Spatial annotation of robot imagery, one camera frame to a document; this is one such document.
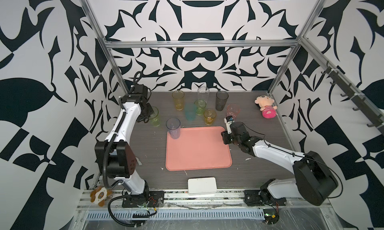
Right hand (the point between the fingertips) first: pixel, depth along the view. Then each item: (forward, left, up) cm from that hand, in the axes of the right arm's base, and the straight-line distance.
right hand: (224, 131), depth 89 cm
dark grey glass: (+25, -1, 0) cm, 25 cm away
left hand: (+6, +44, +12) cm, 46 cm away
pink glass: (+19, -9, -5) cm, 22 cm away
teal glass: (+17, +20, 0) cm, 26 cm away
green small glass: (+26, +14, -6) cm, 30 cm away
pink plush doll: (+23, -32, -3) cm, 39 cm away
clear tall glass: (+30, +11, +2) cm, 32 cm away
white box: (-28, +14, -4) cm, 32 cm away
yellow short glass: (+15, +7, -3) cm, 17 cm away
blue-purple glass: (+1, +29, +6) cm, 30 cm away
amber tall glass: (+24, +28, +4) cm, 37 cm away
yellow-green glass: (+11, +44, -3) cm, 46 cm away
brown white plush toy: (-32, +64, -3) cm, 71 cm away
